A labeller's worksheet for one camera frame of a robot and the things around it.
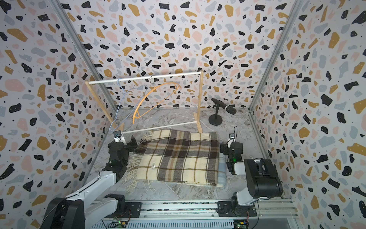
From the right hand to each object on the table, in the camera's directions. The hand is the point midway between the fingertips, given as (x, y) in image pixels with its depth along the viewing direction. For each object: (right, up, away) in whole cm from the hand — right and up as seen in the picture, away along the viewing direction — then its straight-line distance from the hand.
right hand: (232, 142), depth 94 cm
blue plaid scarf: (-8, -16, -7) cm, 19 cm away
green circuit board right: (-2, -38, -23) cm, 44 cm away
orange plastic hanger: (-56, +28, +31) cm, 70 cm away
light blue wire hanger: (-89, +8, +14) cm, 90 cm away
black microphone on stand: (-8, +15, +19) cm, 25 cm away
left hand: (-66, +4, -10) cm, 67 cm away
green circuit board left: (-63, -37, -24) cm, 77 cm away
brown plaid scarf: (-37, -9, -4) cm, 38 cm away
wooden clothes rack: (-22, +18, +12) cm, 31 cm away
